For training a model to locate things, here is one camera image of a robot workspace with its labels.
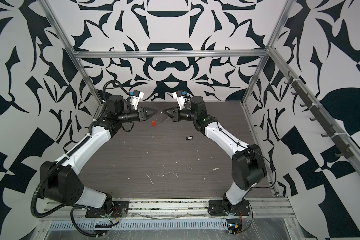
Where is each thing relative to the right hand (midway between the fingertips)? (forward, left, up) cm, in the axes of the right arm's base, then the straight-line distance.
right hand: (164, 111), depth 75 cm
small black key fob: (+2, -13, -30) cm, 32 cm away
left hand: (+1, +4, +2) cm, 4 cm away
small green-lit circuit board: (-45, -32, -32) cm, 64 cm away
